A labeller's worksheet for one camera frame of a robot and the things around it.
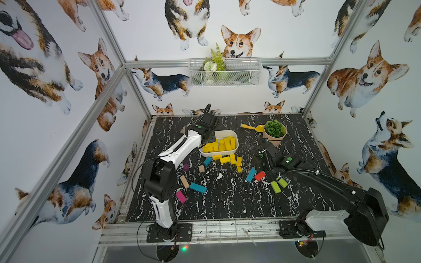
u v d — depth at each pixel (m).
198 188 0.87
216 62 0.82
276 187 0.86
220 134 1.07
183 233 0.73
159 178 0.48
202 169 0.92
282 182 0.85
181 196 0.84
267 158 0.61
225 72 0.86
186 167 0.93
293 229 0.73
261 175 0.87
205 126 0.69
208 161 0.96
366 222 0.39
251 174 0.92
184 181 0.89
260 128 1.13
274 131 0.98
